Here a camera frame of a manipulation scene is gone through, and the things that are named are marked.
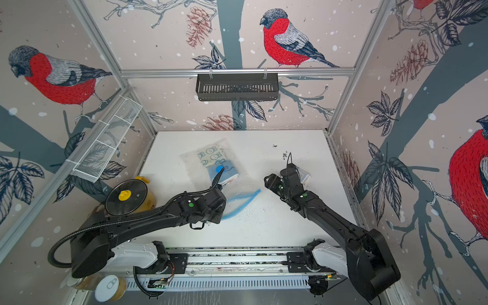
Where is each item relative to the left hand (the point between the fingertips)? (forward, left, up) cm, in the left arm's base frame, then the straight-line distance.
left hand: (223, 210), depth 81 cm
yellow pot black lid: (+4, +40, +6) cm, 40 cm away
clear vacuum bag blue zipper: (+8, -7, +2) cm, 11 cm away
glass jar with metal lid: (-26, +45, 0) cm, 52 cm away
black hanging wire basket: (+65, -14, +21) cm, 69 cm away
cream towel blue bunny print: (+34, +11, -5) cm, 36 cm away
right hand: (+13, -20, +5) cm, 25 cm away
